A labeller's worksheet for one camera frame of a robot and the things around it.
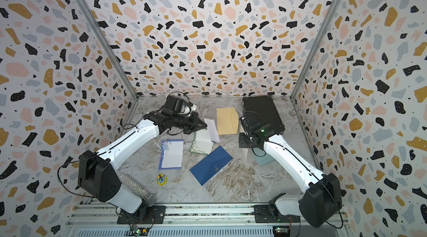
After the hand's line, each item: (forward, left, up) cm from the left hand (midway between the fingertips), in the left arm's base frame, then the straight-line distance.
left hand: (209, 124), depth 77 cm
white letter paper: (+3, -1, -8) cm, 9 cm away
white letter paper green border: (+4, +6, -24) cm, 25 cm away
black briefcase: (+26, -32, -21) cm, 46 cm away
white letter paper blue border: (-3, +23, -23) cm, 33 cm away
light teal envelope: (-17, -22, +1) cm, 27 cm away
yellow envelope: (+20, -10, -25) cm, 33 cm away
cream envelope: (-11, -16, -9) cm, 21 cm away
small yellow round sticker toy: (-17, +25, -23) cm, 38 cm away
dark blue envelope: (-9, +1, -25) cm, 26 cm away
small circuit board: (-38, +31, -24) cm, 55 cm away
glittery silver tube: (-26, +27, -19) cm, 42 cm away
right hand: (-4, -17, -9) cm, 20 cm away
